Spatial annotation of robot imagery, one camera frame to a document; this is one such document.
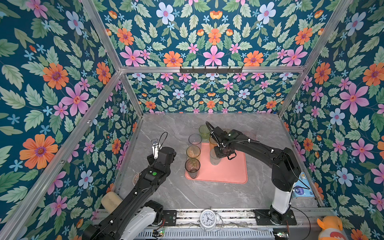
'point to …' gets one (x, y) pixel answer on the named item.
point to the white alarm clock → (208, 219)
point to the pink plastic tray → (233, 171)
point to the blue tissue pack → (302, 188)
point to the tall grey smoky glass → (192, 165)
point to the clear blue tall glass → (195, 139)
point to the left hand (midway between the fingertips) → (163, 148)
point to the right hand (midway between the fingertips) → (220, 153)
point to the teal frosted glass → (214, 160)
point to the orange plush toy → (332, 228)
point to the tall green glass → (193, 152)
